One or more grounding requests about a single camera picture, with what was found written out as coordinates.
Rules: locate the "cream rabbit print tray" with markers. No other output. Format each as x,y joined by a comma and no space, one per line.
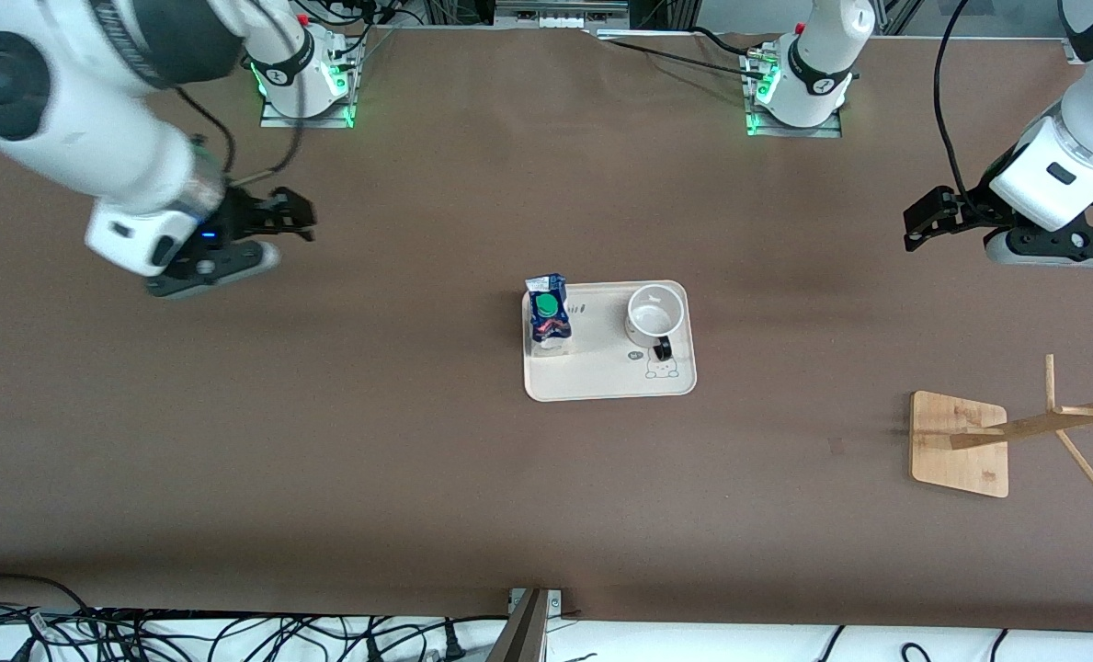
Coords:
601,372

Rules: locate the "grey power strip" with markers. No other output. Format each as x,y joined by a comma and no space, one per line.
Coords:
560,11

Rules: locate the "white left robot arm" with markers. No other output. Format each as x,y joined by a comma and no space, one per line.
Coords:
1088,119

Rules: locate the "metal bracket with dark bar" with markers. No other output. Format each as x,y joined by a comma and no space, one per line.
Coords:
520,634

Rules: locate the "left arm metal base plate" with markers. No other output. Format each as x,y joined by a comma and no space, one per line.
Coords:
826,132

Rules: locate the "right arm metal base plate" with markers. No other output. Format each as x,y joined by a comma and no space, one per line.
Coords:
275,120

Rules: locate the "black power plug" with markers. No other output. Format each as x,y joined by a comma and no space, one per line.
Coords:
452,648

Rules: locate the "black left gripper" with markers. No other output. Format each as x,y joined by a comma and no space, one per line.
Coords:
967,211

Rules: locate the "wooden cup rack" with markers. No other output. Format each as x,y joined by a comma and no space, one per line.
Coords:
960,450

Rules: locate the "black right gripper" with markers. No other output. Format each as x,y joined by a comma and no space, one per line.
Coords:
244,218

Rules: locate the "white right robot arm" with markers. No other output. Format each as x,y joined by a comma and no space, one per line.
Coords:
96,138

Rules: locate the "blue white milk carton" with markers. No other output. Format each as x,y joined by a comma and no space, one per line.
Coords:
546,317

